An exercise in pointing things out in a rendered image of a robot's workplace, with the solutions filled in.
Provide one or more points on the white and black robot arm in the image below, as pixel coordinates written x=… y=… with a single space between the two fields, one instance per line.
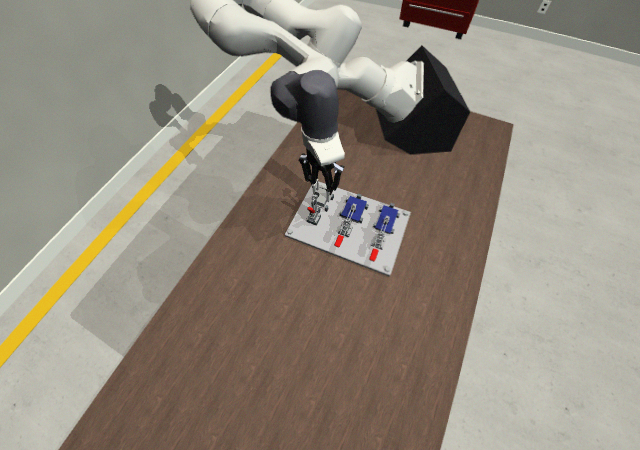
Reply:
x=312 y=98

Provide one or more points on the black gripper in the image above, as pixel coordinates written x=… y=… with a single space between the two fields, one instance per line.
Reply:
x=326 y=171

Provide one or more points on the blue metal block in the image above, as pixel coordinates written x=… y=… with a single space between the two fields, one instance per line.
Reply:
x=359 y=209

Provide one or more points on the blue rectangular block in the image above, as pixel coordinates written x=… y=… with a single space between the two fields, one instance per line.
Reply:
x=386 y=211

